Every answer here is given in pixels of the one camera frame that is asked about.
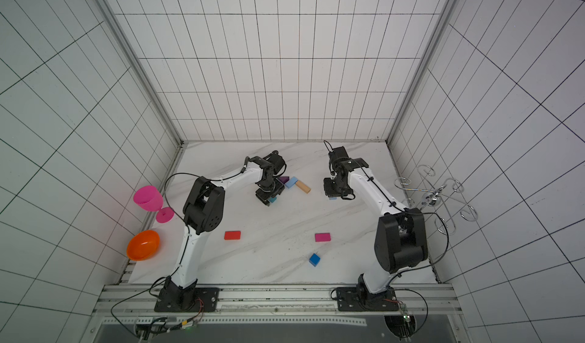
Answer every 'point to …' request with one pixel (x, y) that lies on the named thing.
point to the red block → (232, 235)
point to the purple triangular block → (284, 179)
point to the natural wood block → (301, 184)
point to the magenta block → (322, 237)
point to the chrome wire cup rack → (451, 206)
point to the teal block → (273, 199)
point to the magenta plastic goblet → (150, 199)
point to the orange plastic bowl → (143, 245)
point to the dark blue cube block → (314, 259)
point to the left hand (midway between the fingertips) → (275, 199)
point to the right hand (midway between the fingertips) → (333, 188)
